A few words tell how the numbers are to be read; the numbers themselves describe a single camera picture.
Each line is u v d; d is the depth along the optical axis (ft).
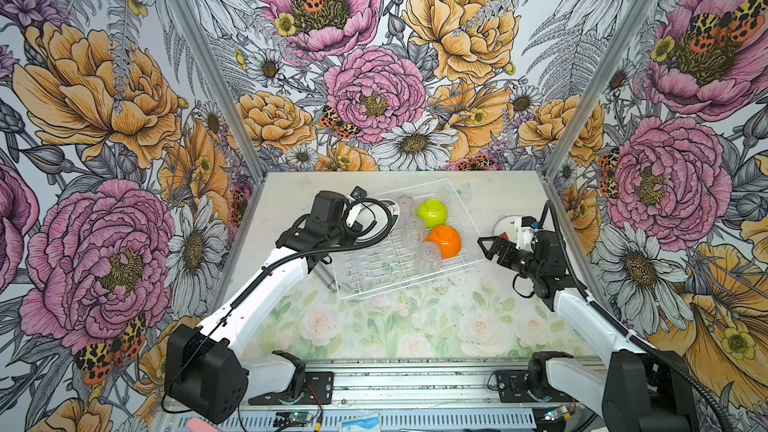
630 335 1.49
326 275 2.99
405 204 3.26
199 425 2.30
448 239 3.10
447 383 2.50
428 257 2.86
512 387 2.42
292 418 2.34
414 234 3.03
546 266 2.17
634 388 1.33
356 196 2.29
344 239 2.26
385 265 3.10
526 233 2.59
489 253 2.56
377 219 2.18
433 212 3.36
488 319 2.83
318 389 2.40
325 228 1.96
